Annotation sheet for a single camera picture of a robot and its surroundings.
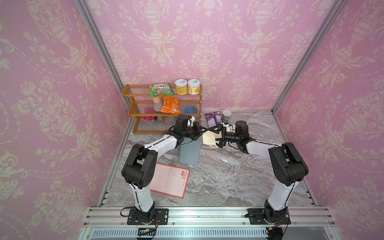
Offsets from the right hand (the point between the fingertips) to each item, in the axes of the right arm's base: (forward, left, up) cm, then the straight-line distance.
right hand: (209, 134), depth 87 cm
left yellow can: (+24, +15, +18) cm, 34 cm away
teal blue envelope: (0, +12, -17) cm, 21 cm away
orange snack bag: (+24, +24, +3) cm, 34 cm away
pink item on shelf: (+24, +39, -1) cm, 46 cm away
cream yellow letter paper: (-3, +1, 0) cm, 3 cm away
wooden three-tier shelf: (+40, +50, -3) cm, 64 cm away
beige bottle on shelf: (+22, +31, +6) cm, 39 cm away
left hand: (+2, 0, +2) cm, 3 cm away
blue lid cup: (+26, +10, -4) cm, 28 cm away
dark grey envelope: (-1, +22, -15) cm, 27 cm away
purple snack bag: (+24, -6, -13) cm, 27 cm away
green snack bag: (+22, +31, +17) cm, 41 cm away
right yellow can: (+22, +8, +18) cm, 30 cm away
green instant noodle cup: (+25, -16, -11) cm, 31 cm away
